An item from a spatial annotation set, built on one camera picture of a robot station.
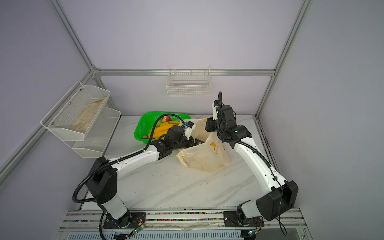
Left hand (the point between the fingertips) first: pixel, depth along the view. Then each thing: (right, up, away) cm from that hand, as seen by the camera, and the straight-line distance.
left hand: (197, 141), depth 82 cm
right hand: (+5, +12, -7) cm, 15 cm away
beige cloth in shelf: (-60, +17, 0) cm, 63 cm away
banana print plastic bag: (+7, -6, -10) cm, 13 cm away
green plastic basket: (-39, +9, +27) cm, 48 cm away
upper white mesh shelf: (-66, +15, -2) cm, 68 cm away
